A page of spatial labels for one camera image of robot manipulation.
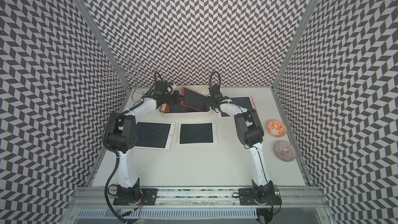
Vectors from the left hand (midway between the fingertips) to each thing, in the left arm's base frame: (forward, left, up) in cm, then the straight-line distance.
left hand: (185, 98), depth 97 cm
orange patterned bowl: (-16, -57, -11) cm, 60 cm away
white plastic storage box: (+20, -10, -12) cm, 26 cm away
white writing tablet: (-18, -7, -14) cm, 23 cm away
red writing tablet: (-1, +5, -9) cm, 10 cm away
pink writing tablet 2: (+6, -43, -11) cm, 44 cm away
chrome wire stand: (+2, +31, +18) cm, 36 cm away
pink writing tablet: (-20, +18, -11) cm, 29 cm away
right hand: (+3, -16, -8) cm, 19 cm away
